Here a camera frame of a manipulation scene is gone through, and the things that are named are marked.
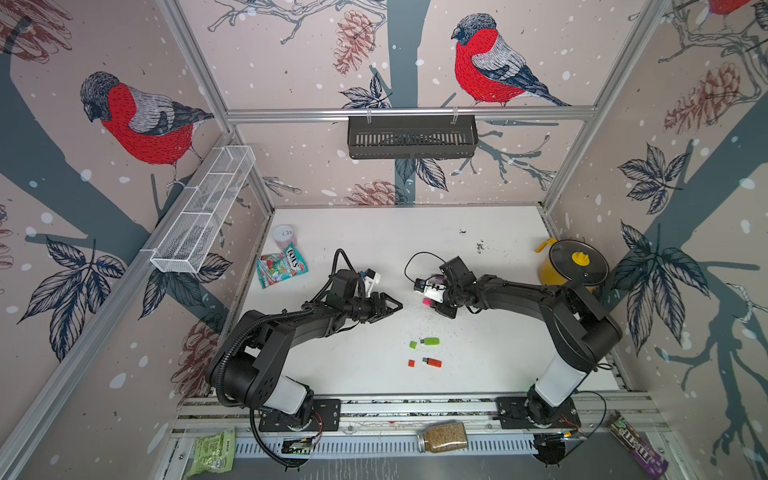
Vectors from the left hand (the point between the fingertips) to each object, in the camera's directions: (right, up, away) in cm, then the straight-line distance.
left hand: (402, 305), depth 84 cm
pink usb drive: (+8, -1, +6) cm, 10 cm away
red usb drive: (+9, -16, -2) cm, 18 cm away
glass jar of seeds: (+9, -26, -16) cm, 32 cm away
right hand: (+11, 0, +11) cm, 16 cm away
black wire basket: (+4, +55, +20) cm, 58 cm away
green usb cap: (+3, -12, +2) cm, 13 cm away
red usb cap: (+3, -16, -2) cm, 16 cm away
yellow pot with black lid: (+53, +13, +4) cm, 54 cm away
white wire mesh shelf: (-54, +27, -5) cm, 60 cm away
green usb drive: (+8, -11, +2) cm, 14 cm away
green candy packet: (-42, +9, +16) cm, 46 cm away
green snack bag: (-45, -31, -15) cm, 57 cm away
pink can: (-42, +19, +23) cm, 52 cm away
